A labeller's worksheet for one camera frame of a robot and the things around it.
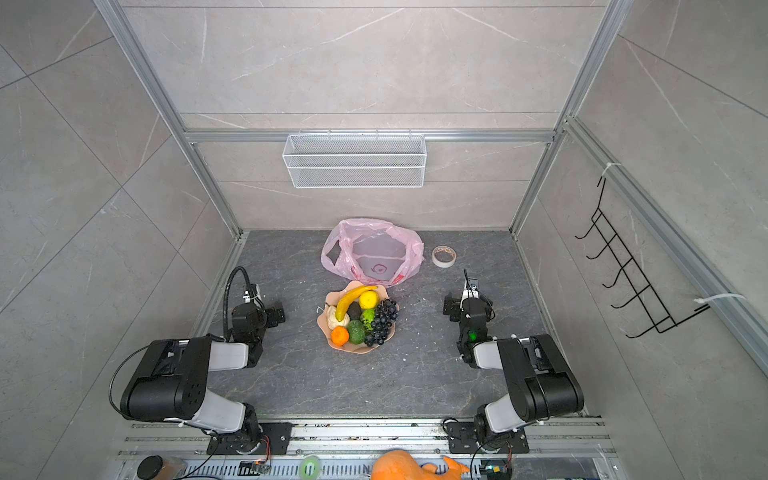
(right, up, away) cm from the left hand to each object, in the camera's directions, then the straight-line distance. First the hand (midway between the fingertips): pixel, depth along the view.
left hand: (261, 297), depth 94 cm
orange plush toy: (+43, -33, -29) cm, 62 cm away
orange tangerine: (+27, -10, -10) cm, 30 cm away
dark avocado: (+30, -4, -2) cm, 30 cm away
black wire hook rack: (+98, +1, -32) cm, 103 cm away
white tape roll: (+62, +13, +20) cm, 66 cm away
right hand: (+66, +2, 0) cm, 66 cm away
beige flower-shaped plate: (+23, 0, 0) cm, 23 cm away
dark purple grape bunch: (+40, -4, -8) cm, 41 cm away
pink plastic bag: (+35, +14, +17) cm, 42 cm away
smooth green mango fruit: (+31, -9, -9) cm, 34 cm away
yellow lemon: (+34, -1, -1) cm, 34 cm away
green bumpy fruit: (+34, -5, -6) cm, 35 cm away
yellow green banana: (+28, 0, -1) cm, 28 cm away
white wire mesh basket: (+29, +46, +7) cm, 55 cm away
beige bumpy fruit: (+24, -6, -6) cm, 25 cm away
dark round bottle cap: (-10, -31, -32) cm, 46 cm away
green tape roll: (+22, -38, -23) cm, 50 cm away
